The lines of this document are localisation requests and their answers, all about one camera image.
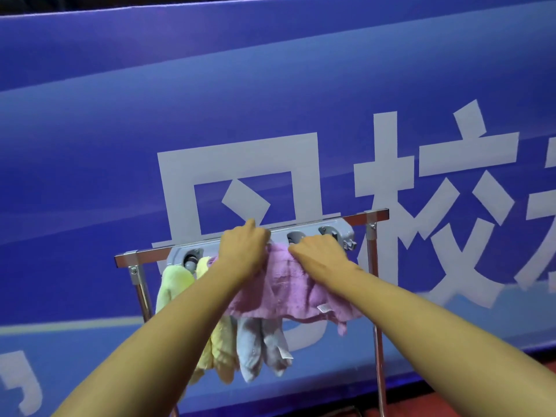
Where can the person's right hand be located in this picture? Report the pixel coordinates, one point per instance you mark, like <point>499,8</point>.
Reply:
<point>323,260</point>

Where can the person's left hand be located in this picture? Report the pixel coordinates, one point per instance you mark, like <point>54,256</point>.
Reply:
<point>241,251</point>

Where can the purple towel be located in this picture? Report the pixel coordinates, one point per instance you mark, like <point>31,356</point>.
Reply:
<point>286,286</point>

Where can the light green towel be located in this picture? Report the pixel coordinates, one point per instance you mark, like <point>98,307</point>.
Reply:
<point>171,284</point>

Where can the light blue towel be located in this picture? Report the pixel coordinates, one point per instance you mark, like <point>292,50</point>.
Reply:
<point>249,347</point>

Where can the chrome metal rack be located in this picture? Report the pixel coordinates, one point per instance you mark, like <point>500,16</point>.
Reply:
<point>143,257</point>

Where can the yellow towel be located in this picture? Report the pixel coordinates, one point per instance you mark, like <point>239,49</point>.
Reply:
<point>223,351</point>

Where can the person's right forearm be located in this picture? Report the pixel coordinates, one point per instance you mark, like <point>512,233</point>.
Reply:
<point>434,343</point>

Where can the person's left forearm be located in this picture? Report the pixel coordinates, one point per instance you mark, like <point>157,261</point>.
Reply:
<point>152,351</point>

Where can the blue printed banner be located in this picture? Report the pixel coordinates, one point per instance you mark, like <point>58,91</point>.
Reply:
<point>87,169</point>

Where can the grey plastic hook rail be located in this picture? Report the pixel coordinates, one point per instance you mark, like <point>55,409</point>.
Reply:
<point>178,256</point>

